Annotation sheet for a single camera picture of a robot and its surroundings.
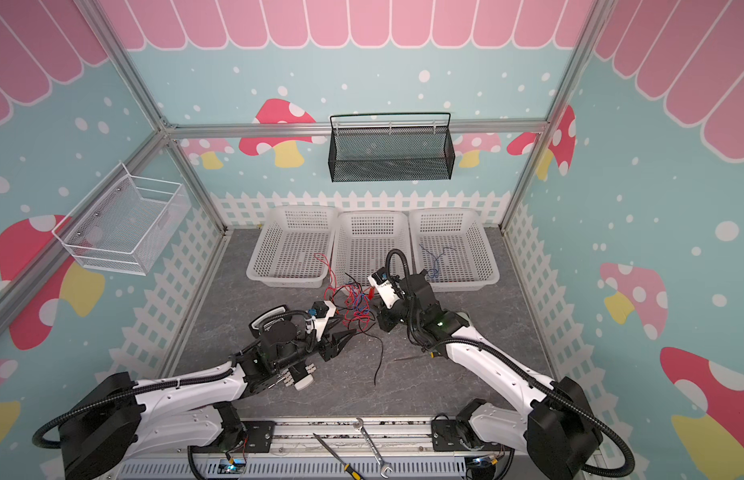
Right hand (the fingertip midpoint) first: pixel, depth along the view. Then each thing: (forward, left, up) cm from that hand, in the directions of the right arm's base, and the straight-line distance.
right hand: (370, 301), depth 78 cm
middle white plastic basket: (+38, +5, -18) cm, 42 cm away
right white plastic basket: (+35, -29, -17) cm, 48 cm away
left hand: (-6, +6, -4) cm, 9 cm away
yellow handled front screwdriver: (-36, +4, -18) cm, 40 cm away
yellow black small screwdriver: (-8, -17, -18) cm, 26 cm away
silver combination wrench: (-34, -3, -18) cm, 39 cm away
